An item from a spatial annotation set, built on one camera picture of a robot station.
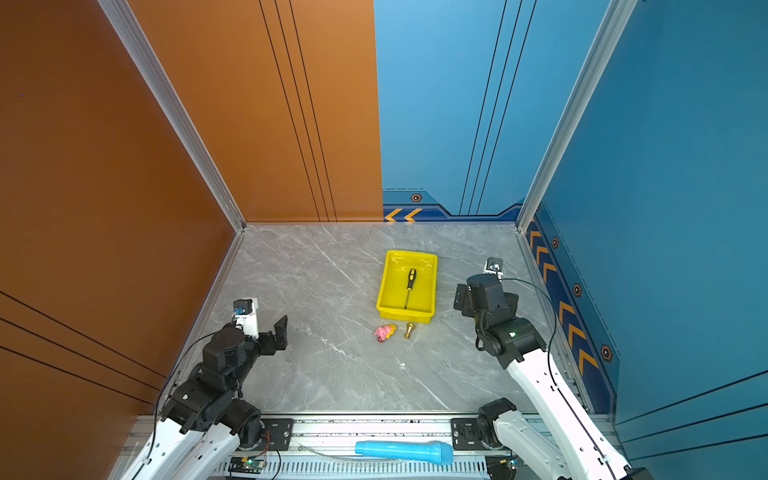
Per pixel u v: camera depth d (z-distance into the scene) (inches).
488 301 20.8
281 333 27.1
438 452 26.5
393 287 39.7
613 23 28.0
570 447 15.4
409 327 35.8
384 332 34.4
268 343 26.0
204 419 20.1
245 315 24.8
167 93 32.6
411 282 40.1
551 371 17.8
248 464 27.9
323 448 28.5
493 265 24.8
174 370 35.1
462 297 26.8
